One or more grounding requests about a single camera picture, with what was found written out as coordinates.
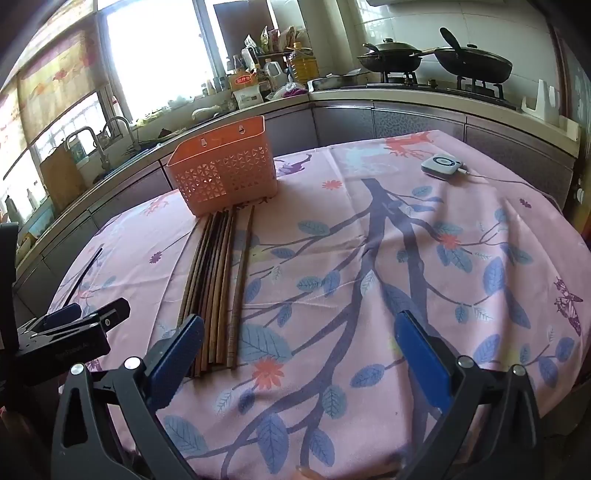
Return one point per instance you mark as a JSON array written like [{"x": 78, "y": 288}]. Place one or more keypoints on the gas stove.
[{"x": 443, "y": 86}]

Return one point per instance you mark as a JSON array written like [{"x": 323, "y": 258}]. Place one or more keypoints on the small grey white device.
[{"x": 441, "y": 165}]

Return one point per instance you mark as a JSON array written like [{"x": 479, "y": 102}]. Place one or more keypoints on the thin black stick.
[{"x": 87, "y": 272}]

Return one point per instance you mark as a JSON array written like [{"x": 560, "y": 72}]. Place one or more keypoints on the curved metal faucet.
[{"x": 117, "y": 121}]

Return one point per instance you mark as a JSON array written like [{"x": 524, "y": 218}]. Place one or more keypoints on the metal tray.
[{"x": 332, "y": 81}]

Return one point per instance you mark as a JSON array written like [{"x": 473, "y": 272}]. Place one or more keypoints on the bottle with blue label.
[{"x": 77, "y": 150}]

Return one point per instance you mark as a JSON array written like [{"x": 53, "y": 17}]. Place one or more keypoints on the wooden cutting board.
[{"x": 62, "y": 175}]

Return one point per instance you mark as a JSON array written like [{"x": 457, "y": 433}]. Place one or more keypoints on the orange plastic basket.
[{"x": 221, "y": 175}]

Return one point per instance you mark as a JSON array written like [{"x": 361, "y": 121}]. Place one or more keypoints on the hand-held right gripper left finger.
[{"x": 178, "y": 355}]

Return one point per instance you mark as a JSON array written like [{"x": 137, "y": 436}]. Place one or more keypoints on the white oblong dish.
[{"x": 205, "y": 111}]

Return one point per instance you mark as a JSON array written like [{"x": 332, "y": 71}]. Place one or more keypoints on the black wok with spatula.
[{"x": 475, "y": 62}]

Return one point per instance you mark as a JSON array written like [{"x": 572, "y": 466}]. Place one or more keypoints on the bundle of wooden chopsticks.
[{"x": 217, "y": 286}]

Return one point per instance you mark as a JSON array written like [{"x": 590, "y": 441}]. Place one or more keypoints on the pink plastic bag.
[{"x": 291, "y": 91}]

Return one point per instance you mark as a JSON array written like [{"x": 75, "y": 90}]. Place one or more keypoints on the white board rack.
[{"x": 545, "y": 104}]

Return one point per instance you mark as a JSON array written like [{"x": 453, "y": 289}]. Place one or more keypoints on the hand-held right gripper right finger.
[{"x": 425, "y": 360}]

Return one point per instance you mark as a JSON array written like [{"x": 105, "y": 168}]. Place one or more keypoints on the angular metal faucet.
[{"x": 87, "y": 138}]

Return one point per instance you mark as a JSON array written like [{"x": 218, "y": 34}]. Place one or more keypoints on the row of snack packets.
[{"x": 277, "y": 39}]

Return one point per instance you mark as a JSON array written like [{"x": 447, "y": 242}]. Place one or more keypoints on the printed roller blind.
[
  {"x": 55, "y": 78},
  {"x": 9, "y": 124}
]

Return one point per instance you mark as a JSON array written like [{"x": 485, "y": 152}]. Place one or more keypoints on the yellow cooking oil bottle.
[{"x": 303, "y": 64}]

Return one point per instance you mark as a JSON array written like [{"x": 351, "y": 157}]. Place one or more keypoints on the pink floral tablecloth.
[{"x": 369, "y": 277}]

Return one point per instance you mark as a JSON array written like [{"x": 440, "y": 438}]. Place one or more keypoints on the box with orange label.
[{"x": 244, "y": 90}]

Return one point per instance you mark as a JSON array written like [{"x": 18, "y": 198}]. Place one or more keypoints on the black wok with lid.
[{"x": 390, "y": 57}]

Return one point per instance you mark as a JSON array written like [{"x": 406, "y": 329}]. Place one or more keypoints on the white plastic jug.
[{"x": 275, "y": 73}]

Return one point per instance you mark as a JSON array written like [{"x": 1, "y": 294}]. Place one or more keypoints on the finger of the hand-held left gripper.
[
  {"x": 64, "y": 316},
  {"x": 108, "y": 316}
]

